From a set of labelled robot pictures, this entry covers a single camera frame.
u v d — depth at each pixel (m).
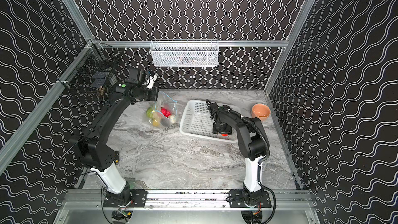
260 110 1.04
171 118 0.90
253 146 0.52
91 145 0.45
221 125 0.78
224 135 0.93
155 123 0.96
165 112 1.00
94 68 0.98
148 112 1.00
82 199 0.76
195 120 1.03
